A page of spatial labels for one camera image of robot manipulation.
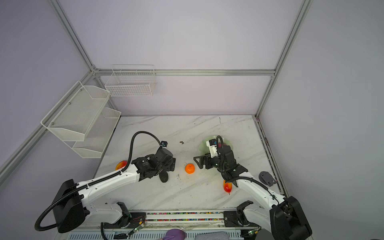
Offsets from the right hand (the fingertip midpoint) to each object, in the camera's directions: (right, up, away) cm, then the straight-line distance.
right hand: (199, 156), depth 80 cm
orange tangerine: (-6, -9, +8) cm, 14 cm away
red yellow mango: (-48, -7, +10) cm, 50 cm away
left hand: (-19, -3, +1) cm, 19 cm away
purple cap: (-12, -35, -11) cm, 39 cm away
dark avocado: (-21, -12, +3) cm, 24 cm away
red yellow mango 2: (+16, -17, +1) cm, 23 cm away
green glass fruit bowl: (+4, +1, +20) cm, 21 cm away
